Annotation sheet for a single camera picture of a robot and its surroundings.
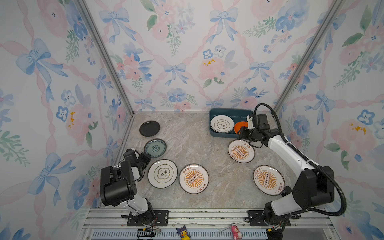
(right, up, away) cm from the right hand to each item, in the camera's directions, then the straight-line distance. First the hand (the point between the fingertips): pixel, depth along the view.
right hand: (240, 131), depth 88 cm
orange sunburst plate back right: (+3, -13, +10) cm, 17 cm away
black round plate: (-60, +2, +22) cm, 64 cm away
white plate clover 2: (-46, -25, 0) cm, 52 cm away
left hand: (-55, -14, +7) cm, 58 cm away
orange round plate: (+5, +4, +22) cm, 23 cm away
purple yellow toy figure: (-32, -46, -20) cm, 59 cm away
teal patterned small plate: (-53, -11, +12) cm, 56 cm away
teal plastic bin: (+6, +13, +28) cm, 32 cm away
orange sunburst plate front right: (+16, -28, -2) cm, 32 cm away
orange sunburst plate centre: (-27, -27, -2) cm, 39 cm away
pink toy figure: (-8, -46, -21) cm, 51 cm away
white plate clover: (-7, +5, +22) cm, 24 cm away
